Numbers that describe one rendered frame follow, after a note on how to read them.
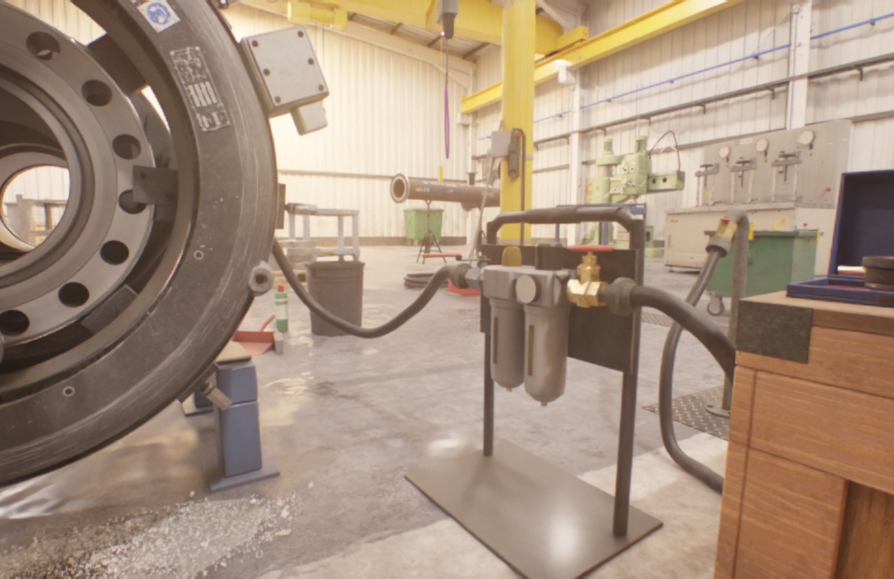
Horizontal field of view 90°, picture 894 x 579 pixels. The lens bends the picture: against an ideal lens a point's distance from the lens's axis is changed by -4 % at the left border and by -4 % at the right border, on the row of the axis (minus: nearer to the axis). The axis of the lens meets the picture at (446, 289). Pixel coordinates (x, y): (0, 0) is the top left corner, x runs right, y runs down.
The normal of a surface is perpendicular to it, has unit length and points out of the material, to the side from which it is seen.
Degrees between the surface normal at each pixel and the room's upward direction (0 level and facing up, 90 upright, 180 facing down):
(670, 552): 0
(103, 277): 90
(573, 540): 0
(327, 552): 0
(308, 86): 90
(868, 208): 80
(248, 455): 90
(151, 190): 90
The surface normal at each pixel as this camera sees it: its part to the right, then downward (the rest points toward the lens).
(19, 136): 0.58, 0.32
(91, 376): 0.57, 0.10
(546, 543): 0.00, -0.99
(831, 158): -0.95, 0.04
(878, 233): -0.81, -0.10
